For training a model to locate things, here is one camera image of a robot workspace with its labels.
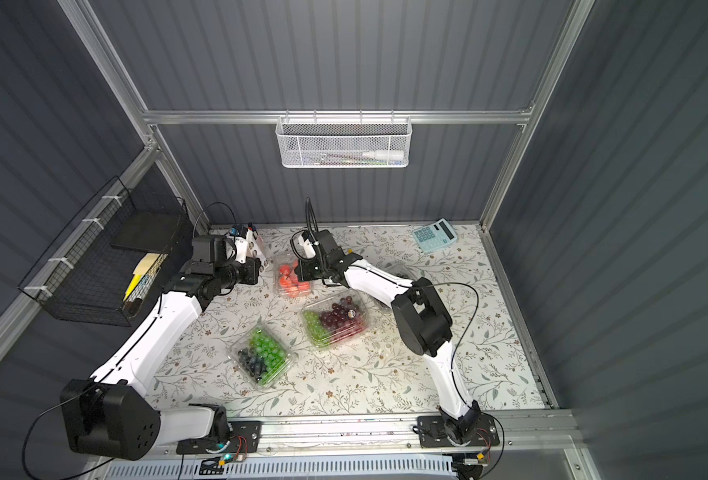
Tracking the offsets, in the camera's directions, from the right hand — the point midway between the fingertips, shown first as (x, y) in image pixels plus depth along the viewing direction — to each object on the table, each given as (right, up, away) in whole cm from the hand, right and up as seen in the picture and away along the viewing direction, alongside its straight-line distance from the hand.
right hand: (297, 269), depth 90 cm
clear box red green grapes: (+12, -15, -2) cm, 19 cm away
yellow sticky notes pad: (-36, +2, -15) cm, 39 cm away
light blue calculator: (+49, +12, +25) cm, 56 cm away
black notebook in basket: (-40, +11, -9) cm, 42 cm away
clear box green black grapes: (-8, -24, -8) cm, 27 cm away
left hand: (-8, +2, -9) cm, 12 cm away
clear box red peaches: (-6, -5, +9) cm, 12 cm away
